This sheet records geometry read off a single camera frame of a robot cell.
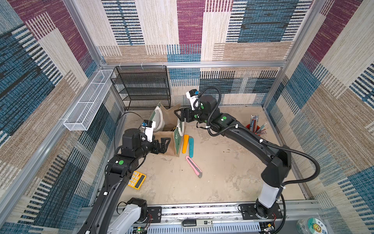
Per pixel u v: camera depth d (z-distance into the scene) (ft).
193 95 2.14
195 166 2.92
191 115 2.18
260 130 3.04
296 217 2.50
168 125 3.47
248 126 3.14
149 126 1.99
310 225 2.09
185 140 3.28
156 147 2.02
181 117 2.20
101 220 1.29
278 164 1.46
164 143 2.06
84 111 2.39
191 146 3.23
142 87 3.56
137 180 2.74
